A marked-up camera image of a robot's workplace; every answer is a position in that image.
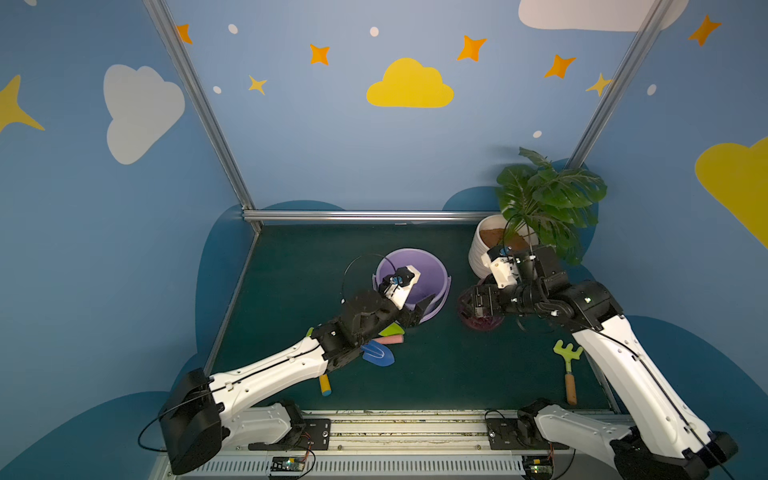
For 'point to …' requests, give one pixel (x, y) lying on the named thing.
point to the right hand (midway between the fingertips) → (478, 295)
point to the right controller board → (537, 467)
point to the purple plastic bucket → (434, 278)
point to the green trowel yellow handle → (393, 329)
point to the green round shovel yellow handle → (323, 379)
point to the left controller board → (285, 463)
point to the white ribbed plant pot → (491, 232)
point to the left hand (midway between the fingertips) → (422, 281)
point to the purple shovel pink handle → (389, 340)
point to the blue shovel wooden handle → (377, 354)
